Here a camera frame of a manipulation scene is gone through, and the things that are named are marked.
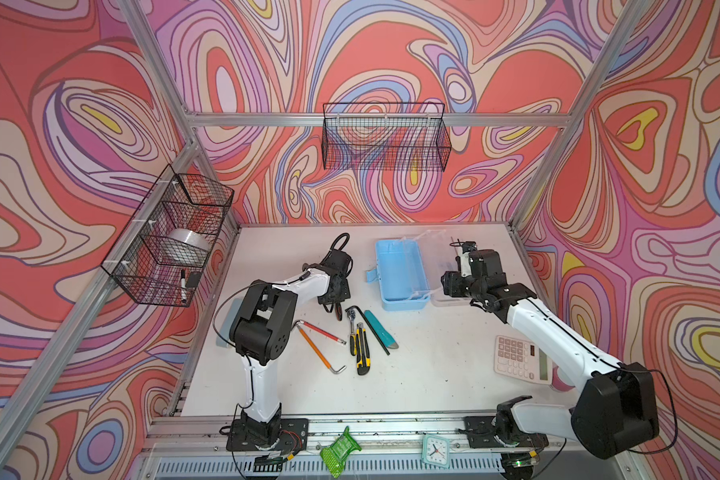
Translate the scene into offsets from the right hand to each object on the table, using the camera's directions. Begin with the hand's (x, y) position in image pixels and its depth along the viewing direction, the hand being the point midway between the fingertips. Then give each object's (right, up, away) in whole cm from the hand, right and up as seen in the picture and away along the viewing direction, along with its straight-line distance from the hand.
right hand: (454, 284), depth 86 cm
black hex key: (-26, -13, +7) cm, 30 cm away
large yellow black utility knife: (-27, -23, -2) cm, 35 cm away
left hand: (-33, -5, +14) cm, 36 cm away
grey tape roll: (-70, +13, -12) cm, 73 cm away
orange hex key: (-41, -20, +2) cm, 45 cm away
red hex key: (-41, -15, +5) cm, 43 cm away
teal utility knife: (-20, -17, +5) cm, 27 cm away
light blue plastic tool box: (-10, +3, +17) cm, 20 cm away
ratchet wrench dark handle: (-34, -10, +8) cm, 37 cm away
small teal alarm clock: (-9, -38, -16) cm, 42 cm away
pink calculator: (+19, -21, -2) cm, 28 cm away
